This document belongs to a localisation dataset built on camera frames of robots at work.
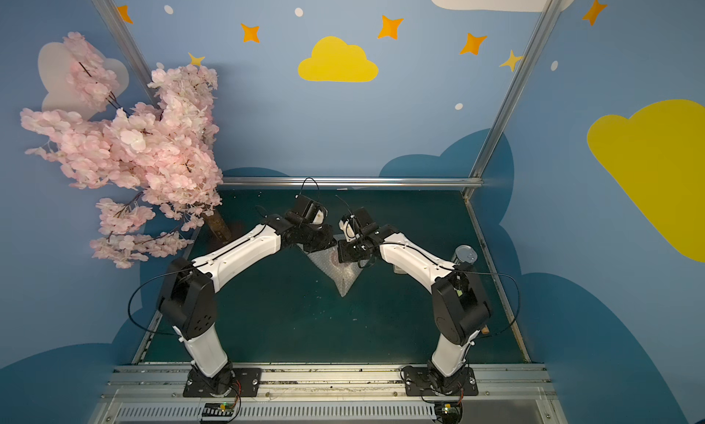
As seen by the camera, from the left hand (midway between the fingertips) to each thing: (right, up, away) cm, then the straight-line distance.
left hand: (339, 238), depth 87 cm
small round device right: (+31, -47, -14) cm, 58 cm away
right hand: (+1, -5, +1) cm, 5 cm away
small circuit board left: (-33, -46, -14) cm, 58 cm away
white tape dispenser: (+20, -12, +10) cm, 26 cm away
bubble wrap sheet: (+2, -12, -1) cm, 12 cm away
